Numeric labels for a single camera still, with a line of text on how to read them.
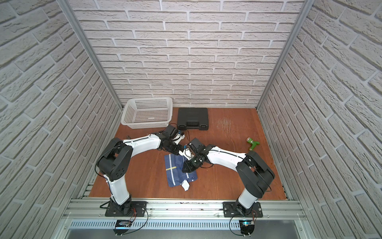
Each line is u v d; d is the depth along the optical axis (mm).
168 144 775
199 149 689
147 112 1066
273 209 758
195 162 725
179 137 829
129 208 679
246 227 699
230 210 731
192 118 1063
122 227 697
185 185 792
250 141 972
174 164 881
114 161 492
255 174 453
